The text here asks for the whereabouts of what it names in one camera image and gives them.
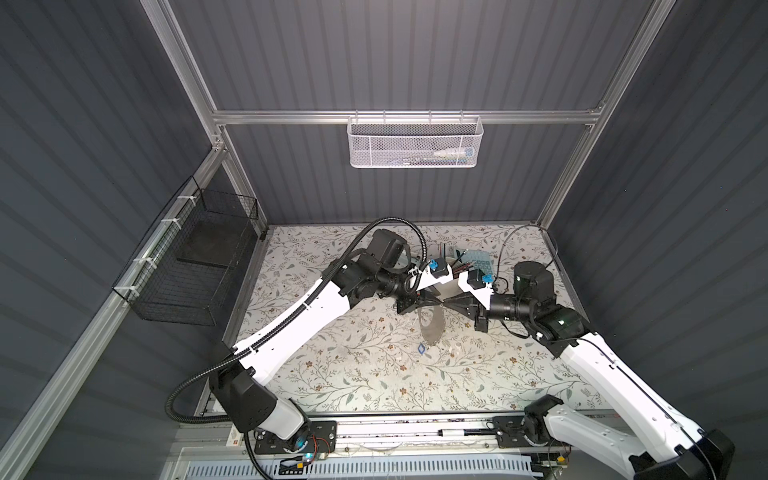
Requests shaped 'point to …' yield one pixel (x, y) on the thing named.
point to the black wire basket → (184, 271)
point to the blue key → (421, 348)
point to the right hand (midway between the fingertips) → (450, 303)
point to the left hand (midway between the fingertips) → (438, 294)
